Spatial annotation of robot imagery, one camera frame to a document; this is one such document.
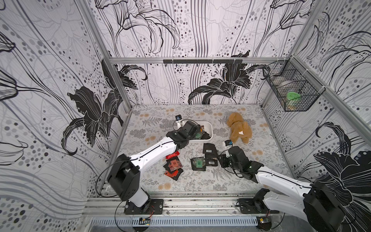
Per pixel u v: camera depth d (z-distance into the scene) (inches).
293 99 27.9
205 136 39.0
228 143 29.4
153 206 28.7
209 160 35.3
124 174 17.3
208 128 40.0
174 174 32.8
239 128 35.4
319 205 15.7
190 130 24.7
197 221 30.1
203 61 35.9
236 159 25.4
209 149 36.7
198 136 38.6
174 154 35.5
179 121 28.8
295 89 31.4
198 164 34.4
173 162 34.7
